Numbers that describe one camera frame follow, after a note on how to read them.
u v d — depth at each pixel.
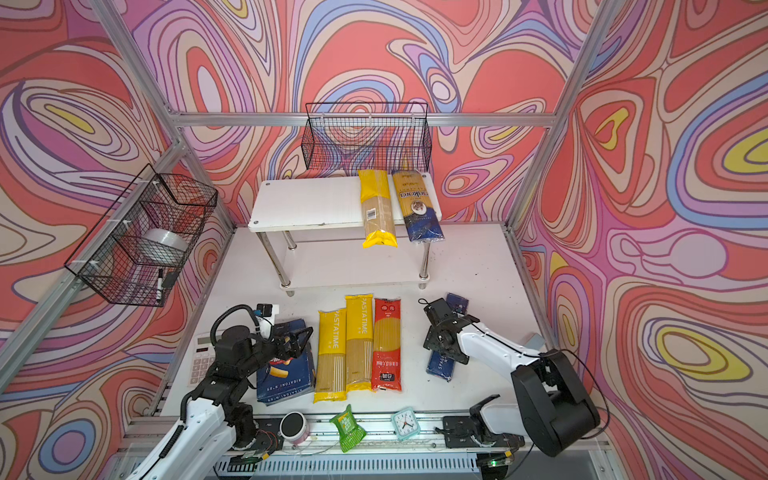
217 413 0.56
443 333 0.65
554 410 0.42
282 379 0.77
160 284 0.72
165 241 0.73
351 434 0.73
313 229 0.73
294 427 0.71
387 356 0.84
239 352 0.63
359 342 0.87
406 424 0.73
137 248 0.71
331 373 0.80
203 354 0.84
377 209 0.72
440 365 0.82
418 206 0.74
